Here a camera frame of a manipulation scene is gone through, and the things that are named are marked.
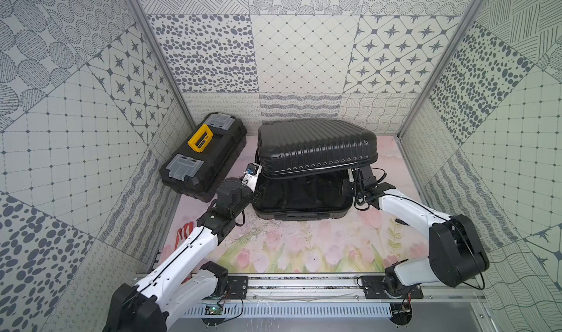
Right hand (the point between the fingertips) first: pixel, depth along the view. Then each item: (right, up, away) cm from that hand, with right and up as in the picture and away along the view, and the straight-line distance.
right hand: (346, 187), depth 91 cm
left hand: (-32, +5, -14) cm, 36 cm away
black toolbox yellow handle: (-62, +8, -6) cm, 62 cm away
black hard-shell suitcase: (-20, +11, -24) cm, 33 cm away
